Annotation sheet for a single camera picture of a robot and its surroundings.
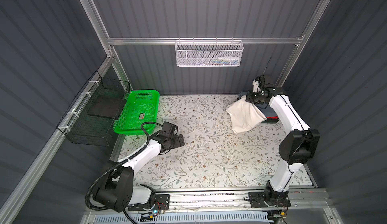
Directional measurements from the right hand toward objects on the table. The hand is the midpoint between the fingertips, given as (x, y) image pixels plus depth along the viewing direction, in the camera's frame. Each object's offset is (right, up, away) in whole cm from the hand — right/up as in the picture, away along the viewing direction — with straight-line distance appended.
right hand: (249, 97), depth 89 cm
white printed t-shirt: (-2, -11, +3) cm, 11 cm away
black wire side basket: (-83, -12, -17) cm, 86 cm away
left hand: (-44, -27, -1) cm, 51 cm away
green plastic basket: (-75, -5, +26) cm, 80 cm away
